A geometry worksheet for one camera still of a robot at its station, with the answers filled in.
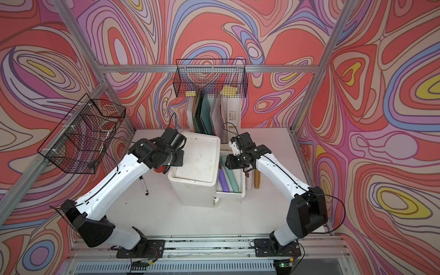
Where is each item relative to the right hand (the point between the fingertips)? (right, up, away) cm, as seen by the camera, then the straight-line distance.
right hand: (230, 168), depth 83 cm
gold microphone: (+15, -7, +11) cm, 20 cm away
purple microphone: (-3, -7, +1) cm, 8 cm away
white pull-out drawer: (+5, -5, +4) cm, 8 cm away
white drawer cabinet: (-15, -3, -16) cm, 22 cm away
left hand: (-23, +5, -8) cm, 25 cm away
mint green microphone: (0, -4, +3) cm, 5 cm away
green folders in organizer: (-15, +25, +4) cm, 29 cm away
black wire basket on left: (-68, +12, -9) cm, 70 cm away
